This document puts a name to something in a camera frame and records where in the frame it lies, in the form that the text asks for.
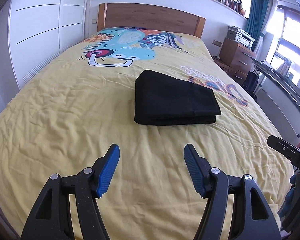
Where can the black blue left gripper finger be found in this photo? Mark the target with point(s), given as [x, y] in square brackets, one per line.
[50, 216]

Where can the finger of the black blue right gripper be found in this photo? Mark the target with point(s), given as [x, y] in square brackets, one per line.
[252, 217]

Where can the teal curtain right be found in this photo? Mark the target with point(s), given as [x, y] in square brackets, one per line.
[257, 16]

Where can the white printer on dresser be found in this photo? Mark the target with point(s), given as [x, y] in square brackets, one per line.
[239, 35]

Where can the black pants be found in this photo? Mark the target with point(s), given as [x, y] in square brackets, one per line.
[162, 100]

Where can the dark tote bag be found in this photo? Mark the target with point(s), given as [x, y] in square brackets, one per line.
[251, 81]

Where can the yellow cartoon bedspread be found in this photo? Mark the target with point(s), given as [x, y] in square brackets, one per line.
[83, 101]

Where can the wooden drawer dresser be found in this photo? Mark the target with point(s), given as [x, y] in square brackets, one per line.
[236, 60]

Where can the white wardrobe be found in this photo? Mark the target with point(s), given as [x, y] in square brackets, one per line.
[39, 31]

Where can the wooden headboard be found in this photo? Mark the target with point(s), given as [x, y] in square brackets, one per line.
[150, 17]

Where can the glass top desk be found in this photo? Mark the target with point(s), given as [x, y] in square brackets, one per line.
[279, 98]

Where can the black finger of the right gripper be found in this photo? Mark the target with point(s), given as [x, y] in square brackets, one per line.
[283, 147]

